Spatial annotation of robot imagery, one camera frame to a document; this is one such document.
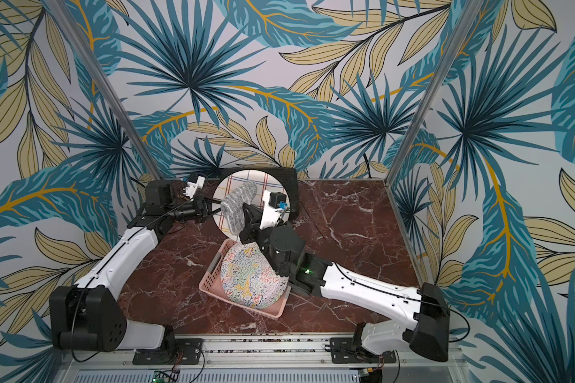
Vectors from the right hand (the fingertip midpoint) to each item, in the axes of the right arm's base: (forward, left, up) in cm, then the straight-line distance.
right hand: (243, 205), depth 62 cm
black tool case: (+44, -12, -31) cm, 55 cm away
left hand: (+8, +8, -11) cm, 16 cm away
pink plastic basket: (-7, +16, -35) cm, 39 cm away
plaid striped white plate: (+18, -4, -10) cm, 21 cm away
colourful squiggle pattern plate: (-5, +3, -35) cm, 36 cm away
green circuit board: (-33, +28, -41) cm, 60 cm away
